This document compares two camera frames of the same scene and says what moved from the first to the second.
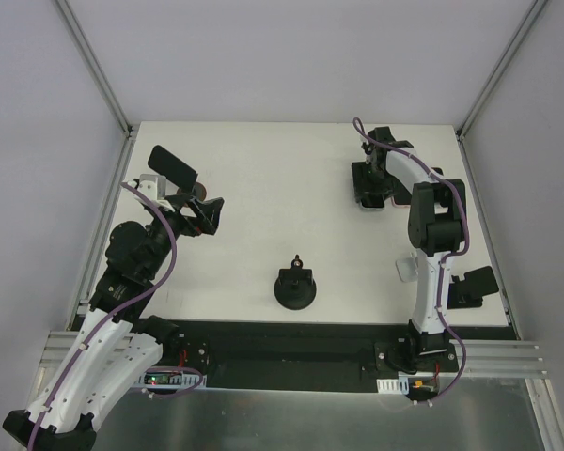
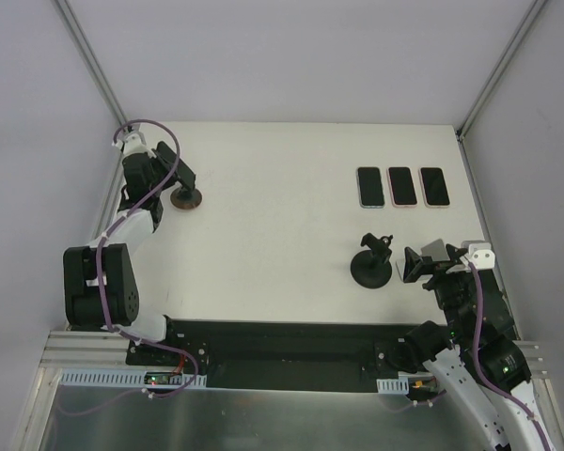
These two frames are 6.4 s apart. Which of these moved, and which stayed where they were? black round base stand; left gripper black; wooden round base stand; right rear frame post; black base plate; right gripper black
Moved: black round base stand; left gripper black; right gripper black; wooden round base stand
Stayed: right rear frame post; black base plate
